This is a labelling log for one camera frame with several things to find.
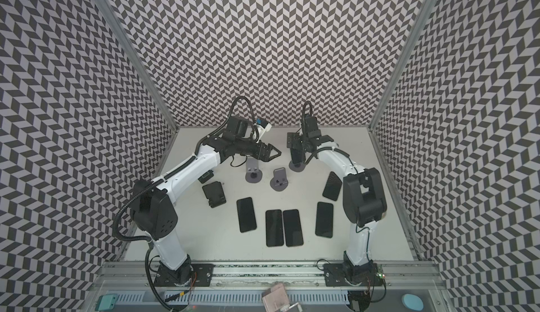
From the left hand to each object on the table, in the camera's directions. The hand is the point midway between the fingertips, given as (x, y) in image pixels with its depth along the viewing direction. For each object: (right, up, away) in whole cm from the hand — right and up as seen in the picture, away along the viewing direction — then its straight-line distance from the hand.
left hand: (274, 151), depth 81 cm
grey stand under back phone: (+11, -8, +19) cm, 24 cm away
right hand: (+10, +4, +14) cm, 17 cm away
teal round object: (+46, -49, -13) cm, 68 cm away
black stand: (-25, -18, +5) cm, 31 cm away
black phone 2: (+27, -17, +15) cm, 35 cm away
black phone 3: (-12, -27, +6) cm, 30 cm away
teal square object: (-53, -47, -15) cm, 73 cm away
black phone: (+11, -3, +18) cm, 21 cm away
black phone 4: (+7, -30, +1) cm, 31 cm away
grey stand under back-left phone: (-11, -12, +18) cm, 24 cm away
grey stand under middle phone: (+2, -14, +10) cm, 17 cm away
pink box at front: (+1, -45, -16) cm, 48 cm away
